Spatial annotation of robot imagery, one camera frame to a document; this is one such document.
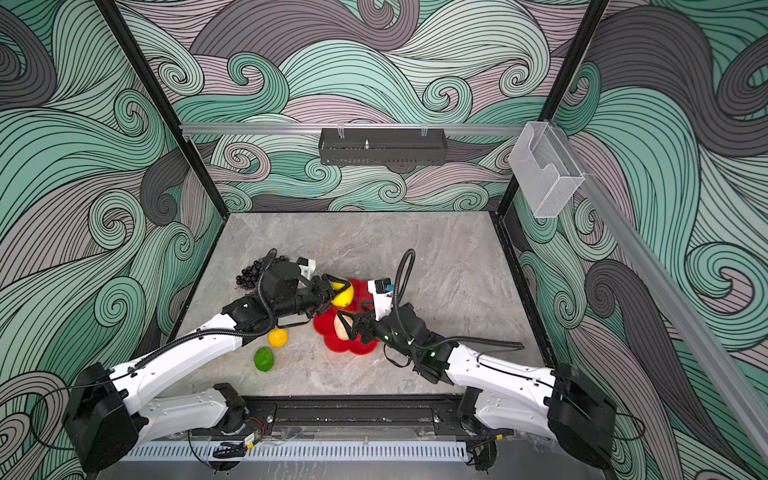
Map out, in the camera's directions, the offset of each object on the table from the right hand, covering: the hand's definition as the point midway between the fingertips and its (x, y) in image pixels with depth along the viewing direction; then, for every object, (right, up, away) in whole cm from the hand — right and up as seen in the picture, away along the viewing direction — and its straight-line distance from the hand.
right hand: (349, 311), depth 72 cm
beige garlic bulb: (-4, -8, +12) cm, 15 cm away
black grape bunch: (-36, +5, +26) cm, 44 cm away
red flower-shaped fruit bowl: (-9, -7, +14) cm, 17 cm away
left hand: (0, +5, +2) cm, 6 cm away
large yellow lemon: (-1, +4, -1) cm, 4 cm away
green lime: (-24, -15, +8) cm, 29 cm away
